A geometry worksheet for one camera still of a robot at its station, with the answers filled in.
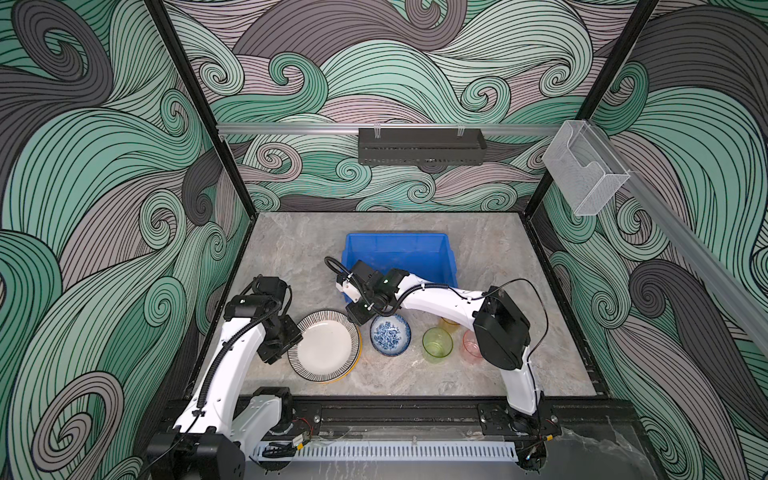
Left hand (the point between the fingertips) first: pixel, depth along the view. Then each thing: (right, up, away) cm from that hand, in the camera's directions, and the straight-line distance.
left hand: (292, 343), depth 76 cm
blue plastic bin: (+39, +21, +31) cm, 55 cm away
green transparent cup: (+40, -4, +10) cm, 41 cm away
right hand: (+15, +5, +9) cm, 18 cm away
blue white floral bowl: (+26, -1, +8) cm, 27 cm away
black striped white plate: (+8, -4, +8) cm, 12 cm away
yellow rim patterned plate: (+17, -2, +7) cm, 19 cm away
